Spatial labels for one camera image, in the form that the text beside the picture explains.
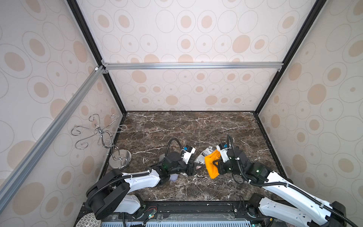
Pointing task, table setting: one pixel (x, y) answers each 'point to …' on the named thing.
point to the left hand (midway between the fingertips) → (205, 166)
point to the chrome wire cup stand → (116, 161)
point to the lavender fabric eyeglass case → (173, 177)
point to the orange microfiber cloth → (211, 167)
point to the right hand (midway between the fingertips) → (218, 161)
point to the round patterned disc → (89, 220)
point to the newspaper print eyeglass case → (201, 159)
